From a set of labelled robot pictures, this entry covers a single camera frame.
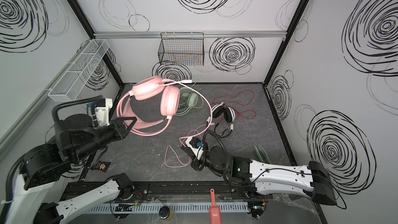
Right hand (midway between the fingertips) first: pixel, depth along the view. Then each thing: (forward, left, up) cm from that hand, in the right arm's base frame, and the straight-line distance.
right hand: (180, 149), depth 63 cm
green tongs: (+8, -43, -24) cm, 50 cm away
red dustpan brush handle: (-20, -15, -21) cm, 32 cm away
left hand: (+4, +14, +15) cm, 21 cm away
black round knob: (-20, +6, -14) cm, 25 cm away
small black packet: (0, +44, -23) cm, 50 cm away
